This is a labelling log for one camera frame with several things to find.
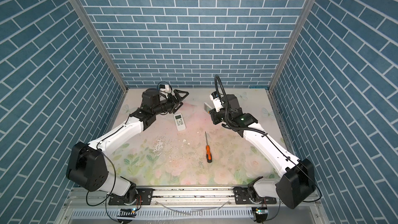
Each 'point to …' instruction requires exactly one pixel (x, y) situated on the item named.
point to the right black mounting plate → (242, 197)
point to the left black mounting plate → (144, 197)
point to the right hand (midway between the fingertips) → (210, 109)
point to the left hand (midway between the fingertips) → (186, 98)
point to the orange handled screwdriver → (209, 156)
